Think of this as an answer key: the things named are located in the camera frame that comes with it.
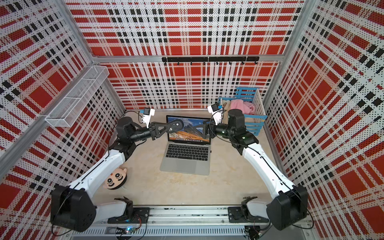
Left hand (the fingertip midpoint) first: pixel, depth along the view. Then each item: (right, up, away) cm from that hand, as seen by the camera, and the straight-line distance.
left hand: (172, 126), depth 72 cm
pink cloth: (+48, +13, +35) cm, 61 cm away
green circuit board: (-20, -49, -3) cm, 53 cm away
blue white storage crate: (+53, +20, +46) cm, 74 cm away
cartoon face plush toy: (-31, -29, +6) cm, 43 cm away
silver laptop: (+6, -17, +24) cm, 30 cm away
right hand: (+14, +1, -2) cm, 15 cm away
